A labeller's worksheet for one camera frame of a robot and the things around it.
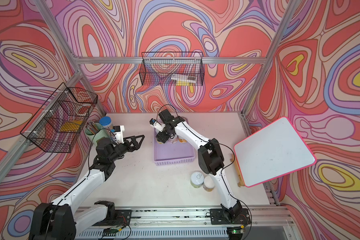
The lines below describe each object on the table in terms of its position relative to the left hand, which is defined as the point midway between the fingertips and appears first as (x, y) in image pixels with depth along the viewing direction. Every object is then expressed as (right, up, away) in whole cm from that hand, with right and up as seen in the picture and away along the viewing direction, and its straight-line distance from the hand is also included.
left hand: (140, 137), depth 79 cm
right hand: (+11, -1, +15) cm, 19 cm away
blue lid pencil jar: (-24, +8, +10) cm, 27 cm away
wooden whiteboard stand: (+55, -24, +1) cm, 60 cm away
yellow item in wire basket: (-32, +6, -7) cm, 33 cm away
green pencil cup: (-34, -2, +14) cm, 37 cm away
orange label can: (+23, -4, +20) cm, 30 cm away
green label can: (+31, -24, +3) cm, 39 cm away
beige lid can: (+37, -25, -1) cm, 44 cm away
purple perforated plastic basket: (+14, -12, +17) cm, 25 cm away
